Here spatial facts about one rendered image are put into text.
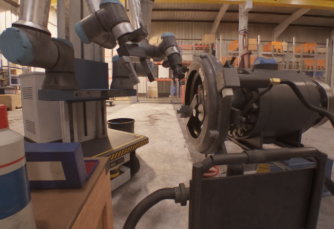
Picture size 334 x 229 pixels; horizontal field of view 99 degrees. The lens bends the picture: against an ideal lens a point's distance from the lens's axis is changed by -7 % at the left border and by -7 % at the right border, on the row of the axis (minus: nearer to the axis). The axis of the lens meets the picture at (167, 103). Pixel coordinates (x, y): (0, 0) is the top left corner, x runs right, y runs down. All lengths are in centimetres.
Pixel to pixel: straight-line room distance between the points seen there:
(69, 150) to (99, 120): 94
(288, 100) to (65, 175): 126
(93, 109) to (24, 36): 73
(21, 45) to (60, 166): 55
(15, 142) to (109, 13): 54
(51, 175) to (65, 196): 6
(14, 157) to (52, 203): 18
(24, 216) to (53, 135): 104
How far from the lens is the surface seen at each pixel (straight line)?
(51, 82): 98
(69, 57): 101
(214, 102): 90
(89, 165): 58
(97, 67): 128
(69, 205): 44
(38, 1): 93
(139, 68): 131
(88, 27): 73
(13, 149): 31
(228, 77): 84
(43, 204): 47
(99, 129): 136
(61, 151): 43
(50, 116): 134
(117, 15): 68
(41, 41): 89
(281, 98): 126
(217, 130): 94
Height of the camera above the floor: 72
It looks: 5 degrees down
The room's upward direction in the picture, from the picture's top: straight up
